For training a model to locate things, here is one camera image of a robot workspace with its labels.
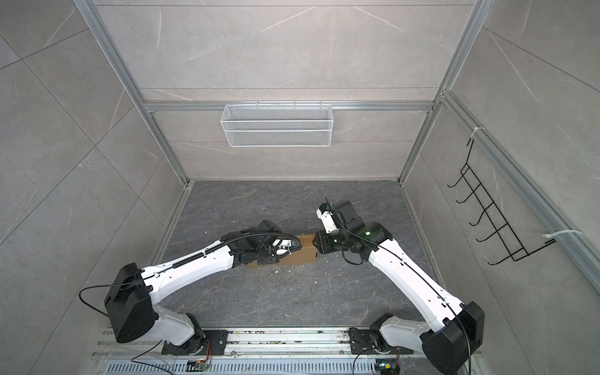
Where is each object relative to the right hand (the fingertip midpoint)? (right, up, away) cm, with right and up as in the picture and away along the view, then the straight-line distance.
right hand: (318, 239), depth 76 cm
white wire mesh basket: (-17, +46, +25) cm, 55 cm away
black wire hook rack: (+51, +3, -13) cm, 53 cm away
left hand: (-15, -1, +7) cm, 17 cm away
